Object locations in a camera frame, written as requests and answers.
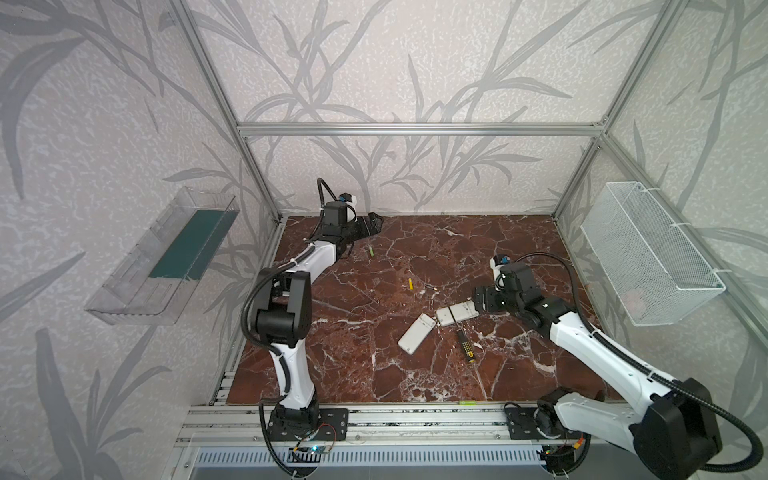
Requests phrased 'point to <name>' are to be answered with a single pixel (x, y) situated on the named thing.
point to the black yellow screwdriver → (467, 346)
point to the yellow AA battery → (410, 284)
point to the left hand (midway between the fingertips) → (377, 212)
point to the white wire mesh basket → (656, 275)
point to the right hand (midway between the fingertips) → (486, 282)
